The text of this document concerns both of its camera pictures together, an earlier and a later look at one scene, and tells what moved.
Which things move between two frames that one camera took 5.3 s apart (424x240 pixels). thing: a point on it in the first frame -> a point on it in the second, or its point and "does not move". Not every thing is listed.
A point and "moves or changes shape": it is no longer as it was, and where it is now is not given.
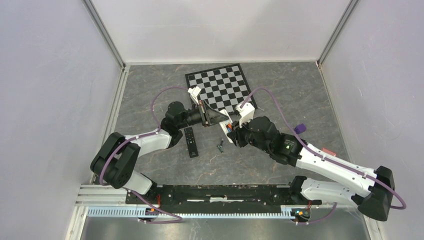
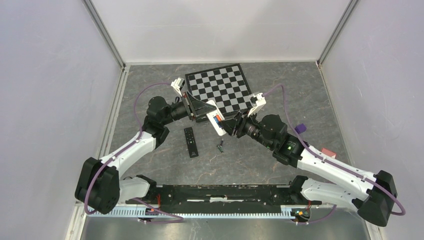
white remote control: [226, 125] moves or changes shape
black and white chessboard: [225, 87] does not move
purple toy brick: [300, 129] does not move
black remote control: [191, 142] does not move
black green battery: [220, 149] does not move
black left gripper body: [203, 116] -> [186, 101]
